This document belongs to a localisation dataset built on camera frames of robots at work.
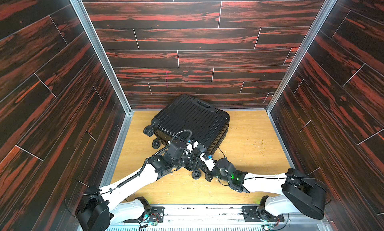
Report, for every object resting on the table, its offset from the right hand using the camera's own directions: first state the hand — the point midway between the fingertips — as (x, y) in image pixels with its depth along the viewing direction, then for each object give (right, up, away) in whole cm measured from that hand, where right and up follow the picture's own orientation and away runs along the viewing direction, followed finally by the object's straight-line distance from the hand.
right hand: (200, 163), depth 83 cm
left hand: (0, +3, -7) cm, 8 cm away
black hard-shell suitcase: (-7, +25, +1) cm, 26 cm away
